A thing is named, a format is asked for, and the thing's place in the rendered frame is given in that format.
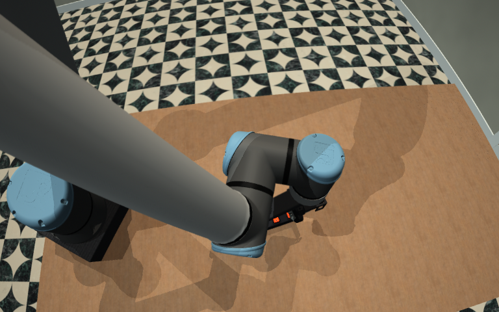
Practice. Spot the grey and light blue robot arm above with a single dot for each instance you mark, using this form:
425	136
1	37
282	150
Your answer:
74	139

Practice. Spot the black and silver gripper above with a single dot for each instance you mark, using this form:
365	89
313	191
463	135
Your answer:
300	211

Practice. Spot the black power strip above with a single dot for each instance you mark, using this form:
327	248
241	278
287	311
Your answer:
279	221

